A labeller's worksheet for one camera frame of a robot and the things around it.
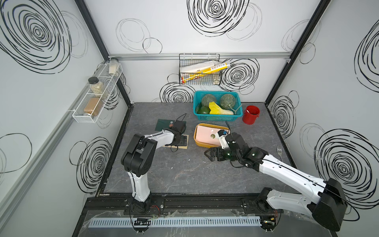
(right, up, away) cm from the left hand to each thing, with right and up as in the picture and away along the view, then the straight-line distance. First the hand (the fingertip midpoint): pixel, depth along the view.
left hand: (178, 142), depth 98 cm
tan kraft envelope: (+2, -1, -9) cm, 10 cm away
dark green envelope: (-13, +12, +10) cm, 21 cm away
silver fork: (+66, -4, -5) cm, 66 cm away
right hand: (+19, -1, -22) cm, 29 cm away
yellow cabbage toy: (+26, +23, +6) cm, 35 cm away
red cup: (+52, +21, +4) cm, 56 cm away
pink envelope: (+19, +6, -1) cm, 20 cm away
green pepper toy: (+18, +23, +7) cm, 30 cm away
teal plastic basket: (+42, +23, +7) cm, 48 cm away
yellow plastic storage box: (+17, 0, -5) cm, 18 cm away
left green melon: (+21, +31, +10) cm, 39 cm away
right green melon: (+36, +29, +10) cm, 47 cm away
